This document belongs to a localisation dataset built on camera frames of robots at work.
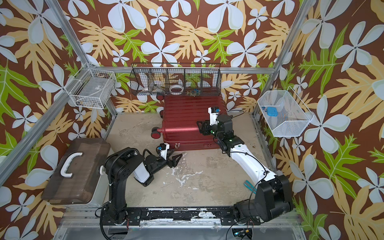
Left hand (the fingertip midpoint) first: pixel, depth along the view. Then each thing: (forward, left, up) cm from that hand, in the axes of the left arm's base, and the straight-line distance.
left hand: (179, 150), depth 91 cm
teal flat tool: (-20, -41, -6) cm, 46 cm away
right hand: (+7, -13, +19) cm, 24 cm away
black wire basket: (+40, +3, +24) cm, 47 cm away
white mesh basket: (+12, -61, +20) cm, 65 cm away
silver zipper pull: (+1, +1, +4) cm, 5 cm away
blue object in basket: (+16, -55, +19) cm, 60 cm away
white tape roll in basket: (+37, +1, +20) cm, 42 cm away
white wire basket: (+26, +50, +27) cm, 62 cm away
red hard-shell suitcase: (+19, -1, +13) cm, 23 cm away
